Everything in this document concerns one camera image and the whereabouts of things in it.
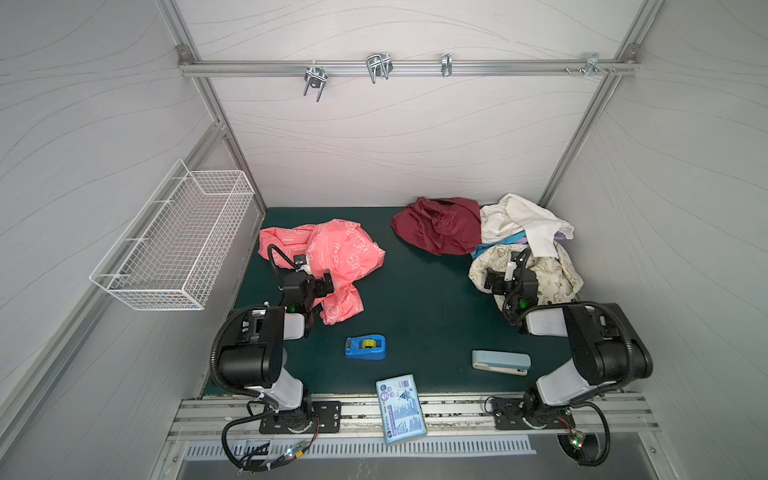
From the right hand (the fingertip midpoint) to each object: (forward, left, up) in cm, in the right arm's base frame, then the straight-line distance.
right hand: (511, 263), depth 95 cm
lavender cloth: (+12, -18, +1) cm, 22 cm away
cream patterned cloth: (-6, -11, +2) cm, 13 cm away
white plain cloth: (+20, 0, 0) cm, 20 cm away
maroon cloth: (+16, +21, 0) cm, 27 cm away
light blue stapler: (-31, +8, -1) cm, 32 cm away
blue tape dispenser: (-28, +44, -3) cm, 53 cm away
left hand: (-4, +62, 0) cm, 63 cm away
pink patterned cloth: (+1, +55, +4) cm, 56 cm away
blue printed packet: (-43, +34, -1) cm, 55 cm away
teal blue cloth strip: (+5, +3, +4) cm, 7 cm away
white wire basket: (-18, +89, +26) cm, 95 cm away
